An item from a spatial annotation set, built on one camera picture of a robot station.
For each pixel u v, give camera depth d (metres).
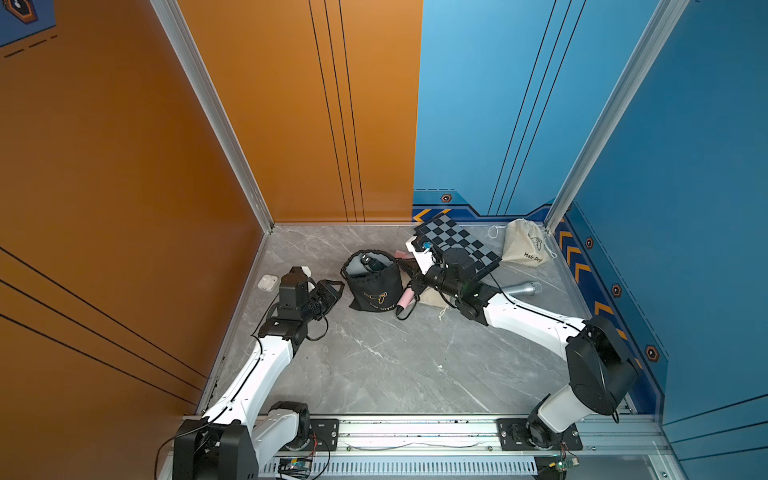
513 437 0.72
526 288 0.97
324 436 0.74
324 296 0.73
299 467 0.71
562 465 0.70
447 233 1.13
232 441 0.39
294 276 0.66
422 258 0.70
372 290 0.84
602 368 0.44
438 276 0.70
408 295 0.96
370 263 0.88
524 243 1.07
